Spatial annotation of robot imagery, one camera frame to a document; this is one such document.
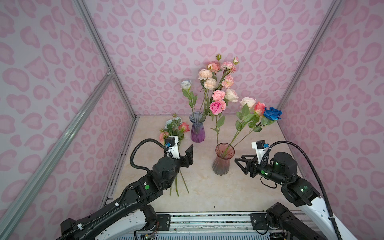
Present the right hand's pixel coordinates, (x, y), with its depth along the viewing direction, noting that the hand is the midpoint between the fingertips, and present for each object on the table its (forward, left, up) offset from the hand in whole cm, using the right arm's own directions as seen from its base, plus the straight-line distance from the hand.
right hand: (239, 159), depth 66 cm
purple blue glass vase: (+33, +20, -24) cm, 45 cm away
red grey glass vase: (+5, +6, -15) cm, 17 cm away
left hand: (+5, +23, +5) cm, 24 cm away
